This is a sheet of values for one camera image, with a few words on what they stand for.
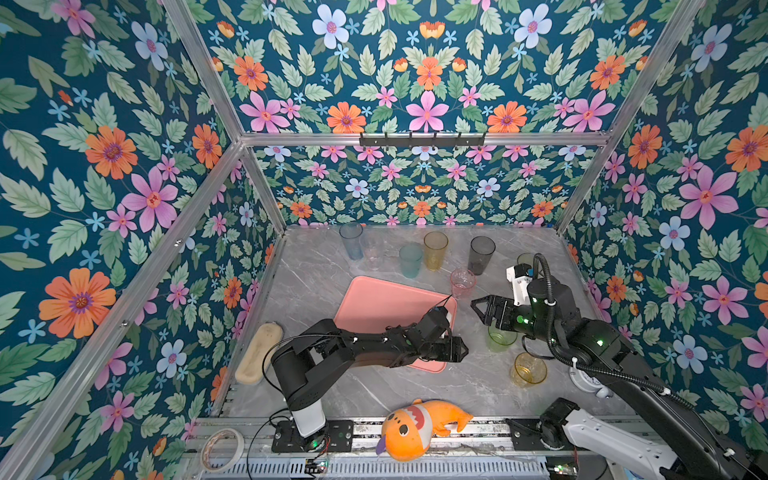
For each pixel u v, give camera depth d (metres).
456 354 0.75
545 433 0.66
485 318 0.61
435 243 1.00
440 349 0.76
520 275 0.61
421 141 0.92
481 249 1.00
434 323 0.68
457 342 0.77
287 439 0.72
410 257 0.99
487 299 0.61
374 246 1.04
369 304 0.99
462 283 1.02
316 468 0.72
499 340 0.83
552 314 0.49
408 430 0.67
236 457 0.70
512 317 0.60
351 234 1.02
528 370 0.84
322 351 0.51
